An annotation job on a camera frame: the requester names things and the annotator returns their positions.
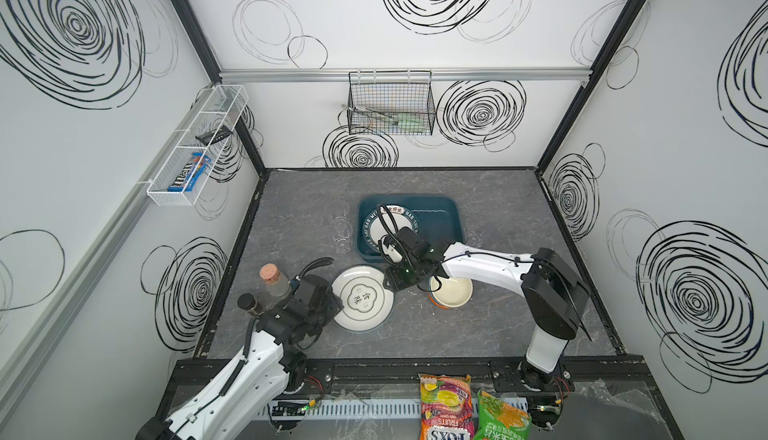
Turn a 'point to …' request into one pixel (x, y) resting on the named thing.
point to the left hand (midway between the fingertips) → (341, 305)
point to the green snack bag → (499, 420)
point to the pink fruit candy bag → (446, 407)
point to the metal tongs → (369, 110)
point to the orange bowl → (440, 306)
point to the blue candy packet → (191, 173)
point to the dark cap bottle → (248, 301)
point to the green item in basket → (411, 123)
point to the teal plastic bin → (440, 216)
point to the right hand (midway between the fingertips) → (384, 285)
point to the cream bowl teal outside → (453, 292)
